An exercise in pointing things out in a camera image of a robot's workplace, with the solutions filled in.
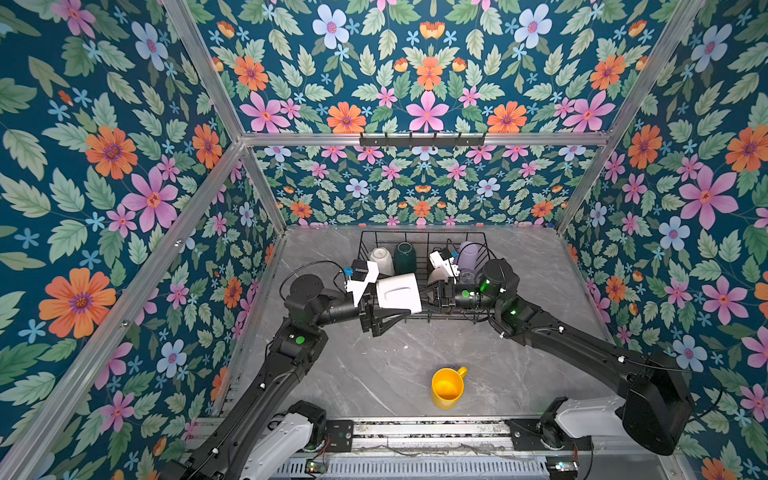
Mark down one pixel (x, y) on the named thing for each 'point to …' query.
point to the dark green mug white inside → (404, 258)
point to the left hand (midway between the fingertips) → (406, 296)
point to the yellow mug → (447, 386)
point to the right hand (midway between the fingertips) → (411, 299)
